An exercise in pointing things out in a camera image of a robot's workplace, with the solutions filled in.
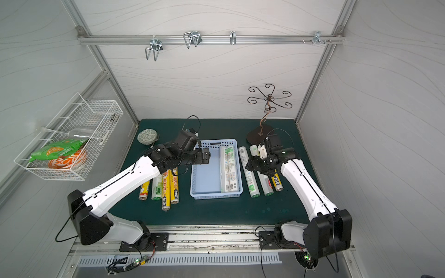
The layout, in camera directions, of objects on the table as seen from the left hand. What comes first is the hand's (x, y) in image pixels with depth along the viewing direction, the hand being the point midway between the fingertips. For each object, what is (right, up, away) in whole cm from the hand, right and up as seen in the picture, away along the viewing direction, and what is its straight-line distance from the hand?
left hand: (203, 155), depth 75 cm
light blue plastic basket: (+8, -14, +14) cm, 21 cm away
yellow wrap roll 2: (+37, -15, +13) cm, 42 cm away
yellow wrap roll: (-16, -17, +11) cm, 26 cm away
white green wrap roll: (-24, -17, +9) cm, 31 cm away
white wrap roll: (+13, -13, +13) cm, 23 cm away
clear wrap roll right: (+31, -15, +13) cm, 36 cm away
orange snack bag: (-47, 0, -12) cm, 48 cm away
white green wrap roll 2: (+24, -18, +10) cm, 32 cm away
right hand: (+23, -6, +5) cm, 25 cm away
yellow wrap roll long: (-20, -19, +10) cm, 29 cm away
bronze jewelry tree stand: (+32, +10, +36) cm, 49 cm away
